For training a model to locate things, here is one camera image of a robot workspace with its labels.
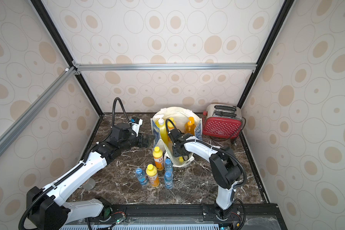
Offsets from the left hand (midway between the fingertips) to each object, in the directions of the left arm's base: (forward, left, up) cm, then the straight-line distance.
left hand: (152, 135), depth 76 cm
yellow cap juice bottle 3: (+12, -10, -1) cm, 16 cm away
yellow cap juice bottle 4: (-5, -16, -17) cm, 24 cm away
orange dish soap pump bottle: (+11, -21, -6) cm, 24 cm away
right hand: (+2, -18, -20) cm, 27 cm away
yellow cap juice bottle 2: (-18, -1, -5) cm, 19 cm away
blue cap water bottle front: (-19, -9, -10) cm, 23 cm away
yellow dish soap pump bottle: (+6, -5, -6) cm, 10 cm away
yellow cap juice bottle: (-9, -3, -5) cm, 11 cm away
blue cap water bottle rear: (-13, -9, -12) cm, 20 cm away
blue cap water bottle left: (-18, +5, -13) cm, 22 cm away
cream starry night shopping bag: (+9, -7, +3) cm, 11 cm away
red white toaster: (+17, -42, -8) cm, 46 cm away
